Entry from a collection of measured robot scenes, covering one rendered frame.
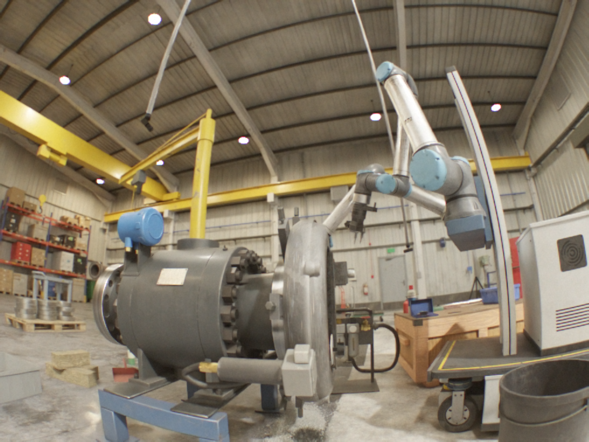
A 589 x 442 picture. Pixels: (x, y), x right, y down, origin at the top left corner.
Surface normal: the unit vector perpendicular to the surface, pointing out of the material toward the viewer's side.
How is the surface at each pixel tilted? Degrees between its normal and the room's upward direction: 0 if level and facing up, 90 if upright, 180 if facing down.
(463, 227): 90
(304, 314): 89
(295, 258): 62
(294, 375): 113
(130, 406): 90
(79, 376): 90
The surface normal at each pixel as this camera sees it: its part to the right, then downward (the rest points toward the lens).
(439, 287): -0.29, -0.25
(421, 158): -0.86, -0.03
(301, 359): -0.15, 0.13
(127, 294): -0.18, -0.43
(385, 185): 0.37, 0.16
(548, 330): -0.61, -0.20
